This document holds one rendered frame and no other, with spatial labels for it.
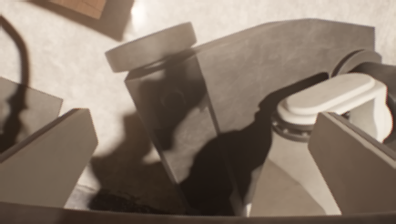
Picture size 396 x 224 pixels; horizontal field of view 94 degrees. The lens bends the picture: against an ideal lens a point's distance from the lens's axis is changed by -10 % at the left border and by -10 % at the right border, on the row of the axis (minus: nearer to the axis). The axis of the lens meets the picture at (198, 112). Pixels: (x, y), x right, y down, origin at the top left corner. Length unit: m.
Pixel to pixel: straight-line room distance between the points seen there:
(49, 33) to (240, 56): 0.46
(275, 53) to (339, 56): 0.19
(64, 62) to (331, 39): 0.67
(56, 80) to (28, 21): 0.15
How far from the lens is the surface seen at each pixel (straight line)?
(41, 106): 0.66
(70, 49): 0.61
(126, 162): 0.69
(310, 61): 0.56
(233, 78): 0.46
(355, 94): 0.44
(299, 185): 0.31
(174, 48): 0.39
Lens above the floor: 0.58
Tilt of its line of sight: 66 degrees down
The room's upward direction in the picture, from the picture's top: 145 degrees clockwise
